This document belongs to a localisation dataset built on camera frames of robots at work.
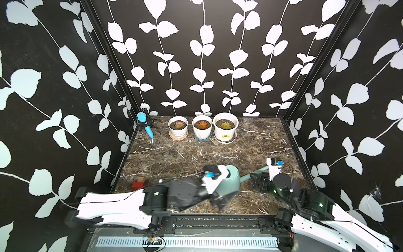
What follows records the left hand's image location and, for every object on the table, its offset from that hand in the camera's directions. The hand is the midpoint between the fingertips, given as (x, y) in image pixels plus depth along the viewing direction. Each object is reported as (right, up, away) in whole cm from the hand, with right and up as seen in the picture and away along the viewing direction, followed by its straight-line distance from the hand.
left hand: (230, 179), depth 53 cm
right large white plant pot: (+2, +14, +48) cm, 50 cm away
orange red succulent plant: (-11, +20, +51) cm, 56 cm away
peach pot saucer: (-30, +11, +55) cm, 63 cm away
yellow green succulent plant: (+5, +20, +48) cm, 53 cm away
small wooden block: (-46, -11, +36) cm, 60 cm away
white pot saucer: (+3, +9, +53) cm, 53 cm away
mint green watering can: (+4, -8, +21) cm, 23 cm away
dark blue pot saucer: (-10, +10, +54) cm, 56 cm away
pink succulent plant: (-27, +20, +52) cm, 62 cm away
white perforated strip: (-17, -34, +18) cm, 42 cm away
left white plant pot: (-28, +15, +51) cm, 60 cm away
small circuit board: (-34, -34, +18) cm, 51 cm away
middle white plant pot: (-11, +15, +49) cm, 52 cm away
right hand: (+13, -2, +17) cm, 21 cm away
